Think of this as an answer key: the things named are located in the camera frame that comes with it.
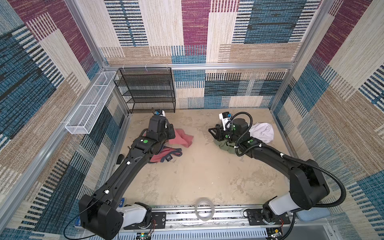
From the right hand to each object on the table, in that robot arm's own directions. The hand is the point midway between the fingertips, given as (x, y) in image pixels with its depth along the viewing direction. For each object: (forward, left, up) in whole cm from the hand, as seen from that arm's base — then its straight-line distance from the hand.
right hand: (211, 131), depth 84 cm
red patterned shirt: (-4, +26, -16) cm, 31 cm away
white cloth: (+10, -37, -14) cm, 41 cm away
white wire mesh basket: (-2, +61, +15) cm, 63 cm away
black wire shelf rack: (+39, +42, 0) cm, 57 cm away
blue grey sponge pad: (-38, -47, -17) cm, 63 cm away
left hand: (0, +21, +7) cm, 22 cm away
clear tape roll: (-33, +1, -23) cm, 40 cm away
